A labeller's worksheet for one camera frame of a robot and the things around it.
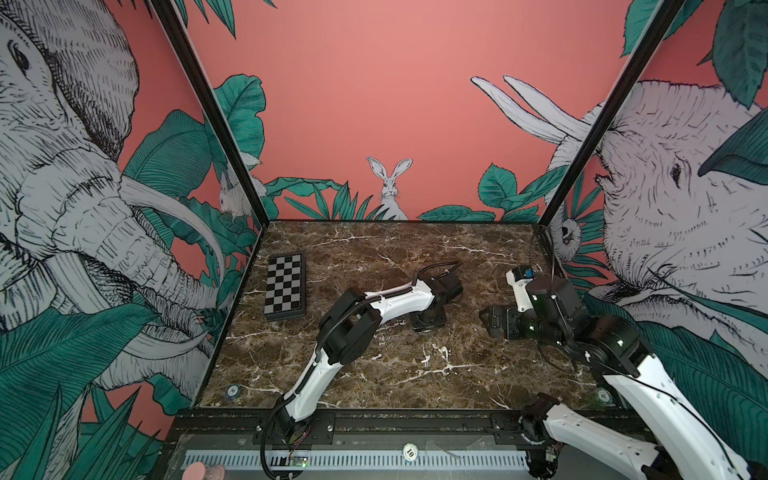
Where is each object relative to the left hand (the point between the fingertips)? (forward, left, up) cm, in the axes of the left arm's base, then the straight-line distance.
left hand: (438, 324), depth 91 cm
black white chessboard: (+15, +49, +2) cm, 51 cm away
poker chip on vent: (-32, +11, 0) cm, 34 cm away
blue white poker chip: (-16, +59, -2) cm, 61 cm away
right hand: (-8, -9, +25) cm, 28 cm away
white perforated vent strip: (-33, +24, -1) cm, 41 cm away
